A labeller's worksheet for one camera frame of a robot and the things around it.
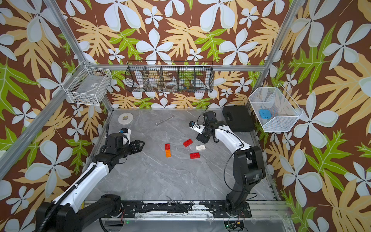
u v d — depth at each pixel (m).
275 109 0.84
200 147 0.96
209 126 0.66
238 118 1.10
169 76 0.97
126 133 0.74
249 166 0.47
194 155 0.93
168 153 0.93
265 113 0.82
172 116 1.16
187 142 1.01
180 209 0.75
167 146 0.98
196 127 0.80
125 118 1.15
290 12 0.70
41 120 0.62
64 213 0.38
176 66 0.91
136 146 0.74
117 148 0.63
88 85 0.86
